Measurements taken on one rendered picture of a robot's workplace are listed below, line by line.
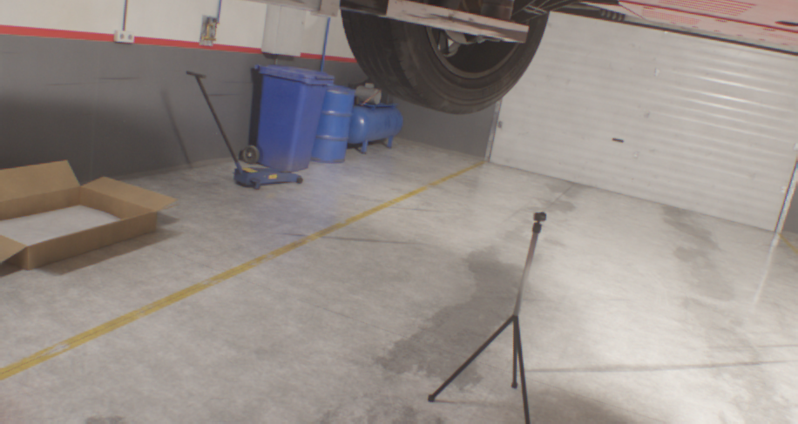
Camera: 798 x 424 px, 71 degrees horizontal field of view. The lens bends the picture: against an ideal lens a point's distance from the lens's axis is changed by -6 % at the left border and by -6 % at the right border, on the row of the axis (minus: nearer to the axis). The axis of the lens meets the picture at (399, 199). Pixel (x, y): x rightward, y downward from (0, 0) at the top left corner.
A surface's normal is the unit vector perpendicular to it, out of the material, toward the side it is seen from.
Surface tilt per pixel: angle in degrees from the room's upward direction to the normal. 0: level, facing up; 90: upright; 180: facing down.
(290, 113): 93
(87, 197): 90
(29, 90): 90
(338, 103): 90
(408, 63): 111
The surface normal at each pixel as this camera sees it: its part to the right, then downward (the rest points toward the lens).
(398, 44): 0.22, 0.56
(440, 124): -0.37, 0.16
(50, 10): 0.91, 0.25
